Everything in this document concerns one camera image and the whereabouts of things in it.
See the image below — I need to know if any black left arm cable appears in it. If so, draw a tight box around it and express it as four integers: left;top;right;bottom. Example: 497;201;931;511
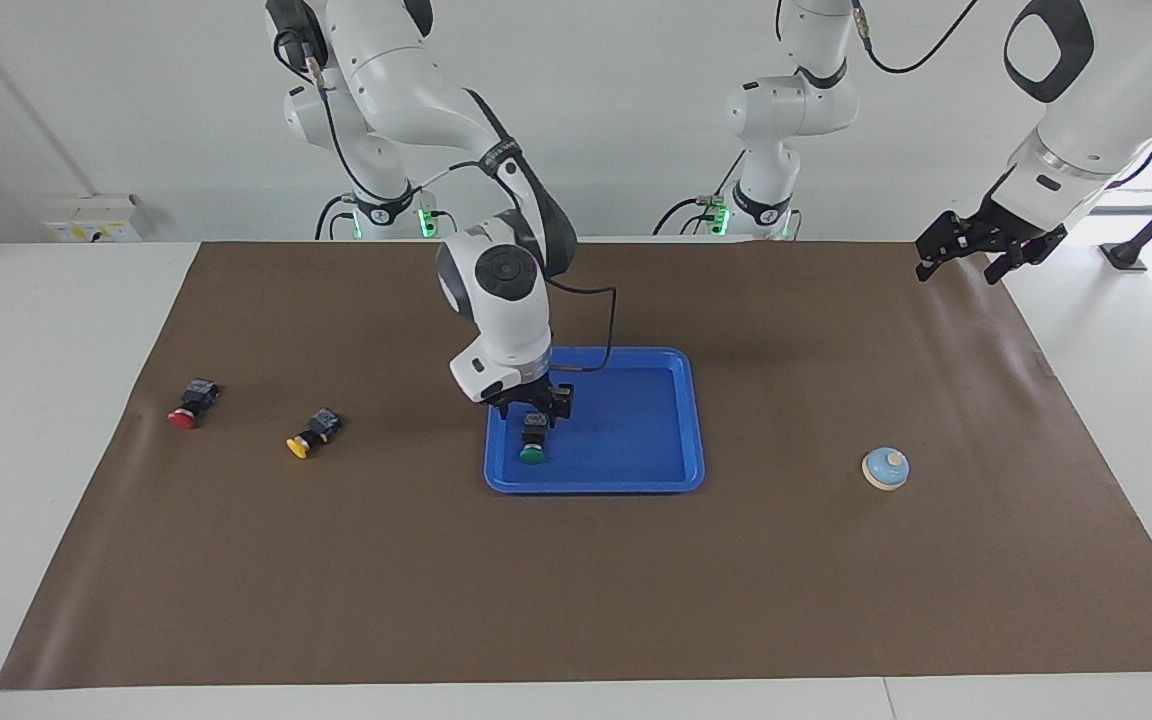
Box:
851;0;977;75

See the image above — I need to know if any blue plastic tray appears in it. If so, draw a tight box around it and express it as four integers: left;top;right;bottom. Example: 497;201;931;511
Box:
483;346;707;495

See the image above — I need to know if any red push button switch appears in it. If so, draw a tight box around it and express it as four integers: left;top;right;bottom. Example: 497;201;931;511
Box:
167;378;221;431

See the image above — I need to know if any light blue desk bell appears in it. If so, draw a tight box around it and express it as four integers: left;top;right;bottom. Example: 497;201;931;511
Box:
861;446;911;492

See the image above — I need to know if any yellow push button switch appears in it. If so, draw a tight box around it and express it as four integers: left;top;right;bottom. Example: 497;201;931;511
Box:
285;407;344;461

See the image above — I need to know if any green push button switch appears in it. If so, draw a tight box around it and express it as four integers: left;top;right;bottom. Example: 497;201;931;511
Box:
519;412;552;466

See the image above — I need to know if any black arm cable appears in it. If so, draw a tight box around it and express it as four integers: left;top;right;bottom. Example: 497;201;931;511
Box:
851;0;977;75
274;28;619;374

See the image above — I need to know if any brown table mat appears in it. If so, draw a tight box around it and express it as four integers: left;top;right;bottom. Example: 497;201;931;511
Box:
0;240;1152;691

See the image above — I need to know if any white wall socket box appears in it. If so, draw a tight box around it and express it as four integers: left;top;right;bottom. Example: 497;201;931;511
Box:
41;193;144;243

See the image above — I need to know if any black base cable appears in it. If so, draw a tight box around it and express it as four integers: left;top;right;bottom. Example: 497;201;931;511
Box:
652;150;749;238
314;193;362;241

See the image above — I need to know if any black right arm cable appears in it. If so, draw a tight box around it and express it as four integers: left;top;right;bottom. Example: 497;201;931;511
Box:
274;28;619;374

